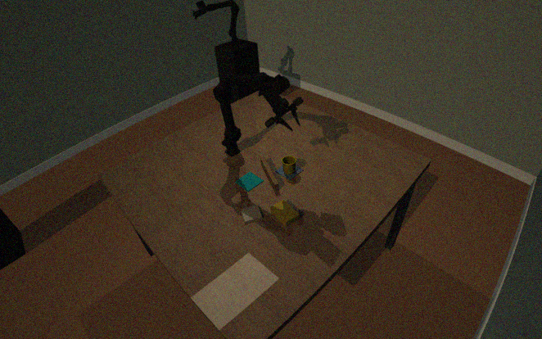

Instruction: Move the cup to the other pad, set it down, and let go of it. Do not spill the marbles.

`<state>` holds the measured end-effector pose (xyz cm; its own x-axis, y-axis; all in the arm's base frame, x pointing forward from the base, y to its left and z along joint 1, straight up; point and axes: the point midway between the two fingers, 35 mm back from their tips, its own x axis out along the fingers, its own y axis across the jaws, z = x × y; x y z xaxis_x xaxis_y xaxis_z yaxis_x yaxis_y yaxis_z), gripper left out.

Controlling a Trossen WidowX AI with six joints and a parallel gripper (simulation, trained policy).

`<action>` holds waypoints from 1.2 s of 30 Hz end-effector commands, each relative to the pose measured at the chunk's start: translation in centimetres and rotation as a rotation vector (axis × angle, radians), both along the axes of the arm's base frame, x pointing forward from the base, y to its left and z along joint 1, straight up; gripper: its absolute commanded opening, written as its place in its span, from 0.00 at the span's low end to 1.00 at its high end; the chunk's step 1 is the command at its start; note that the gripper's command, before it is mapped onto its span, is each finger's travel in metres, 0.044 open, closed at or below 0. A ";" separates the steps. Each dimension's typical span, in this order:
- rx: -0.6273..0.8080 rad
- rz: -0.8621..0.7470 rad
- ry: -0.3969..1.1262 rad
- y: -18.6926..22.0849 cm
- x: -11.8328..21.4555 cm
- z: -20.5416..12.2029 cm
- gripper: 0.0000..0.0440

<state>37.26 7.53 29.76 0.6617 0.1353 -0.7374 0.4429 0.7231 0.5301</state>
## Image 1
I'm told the beige flat block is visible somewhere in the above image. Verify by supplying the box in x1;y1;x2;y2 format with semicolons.
241;205;263;223

